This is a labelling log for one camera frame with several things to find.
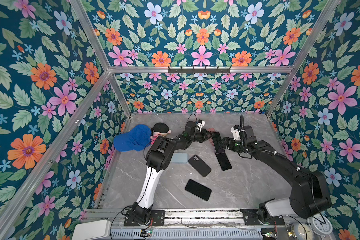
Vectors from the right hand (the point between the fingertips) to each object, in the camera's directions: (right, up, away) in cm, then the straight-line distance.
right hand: (224, 143), depth 87 cm
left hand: (-3, +6, +6) cm, 10 cm away
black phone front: (-15, -26, -4) cm, 31 cm away
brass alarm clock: (+28, -37, -20) cm, 51 cm away
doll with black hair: (-41, +8, +16) cm, 45 cm away
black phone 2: (+1, -12, +7) cm, 14 cm away
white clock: (+41, -36, -18) cm, 58 cm away
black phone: (-1, +1, +17) cm, 17 cm away
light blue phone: (-27, -11, +9) cm, 30 cm away
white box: (-64, -38, -20) cm, 77 cm away
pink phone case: (-7, +1, +8) cm, 11 cm away
